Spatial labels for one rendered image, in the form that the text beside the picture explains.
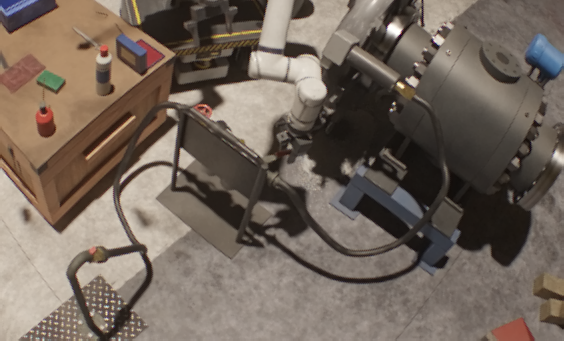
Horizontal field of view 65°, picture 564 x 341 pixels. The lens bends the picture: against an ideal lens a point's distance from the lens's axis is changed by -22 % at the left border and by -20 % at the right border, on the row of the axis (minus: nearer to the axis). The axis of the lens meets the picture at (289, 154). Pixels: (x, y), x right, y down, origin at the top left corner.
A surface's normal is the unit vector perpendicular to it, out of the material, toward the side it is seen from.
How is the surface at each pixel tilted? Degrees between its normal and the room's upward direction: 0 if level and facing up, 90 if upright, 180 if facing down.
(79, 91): 0
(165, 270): 0
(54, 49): 0
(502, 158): 70
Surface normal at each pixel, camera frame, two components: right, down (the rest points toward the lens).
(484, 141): -0.43, 0.34
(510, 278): 0.25, -0.58
